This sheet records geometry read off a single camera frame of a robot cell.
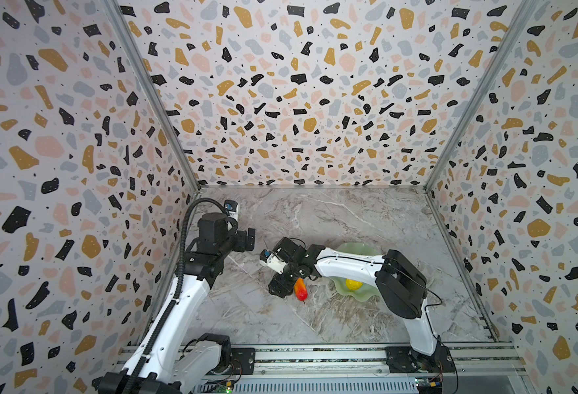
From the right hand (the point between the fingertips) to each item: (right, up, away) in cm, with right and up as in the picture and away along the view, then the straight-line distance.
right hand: (272, 277), depth 85 cm
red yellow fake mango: (+10, -4, 0) cm, 11 cm away
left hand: (-9, +19, -9) cm, 23 cm away
